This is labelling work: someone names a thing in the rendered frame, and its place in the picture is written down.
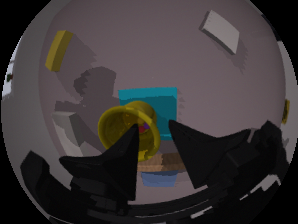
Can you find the brown wooden bar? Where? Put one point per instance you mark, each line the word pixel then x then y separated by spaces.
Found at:
pixel 162 163

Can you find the yellow cup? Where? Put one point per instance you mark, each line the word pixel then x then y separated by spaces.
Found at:
pixel 115 122

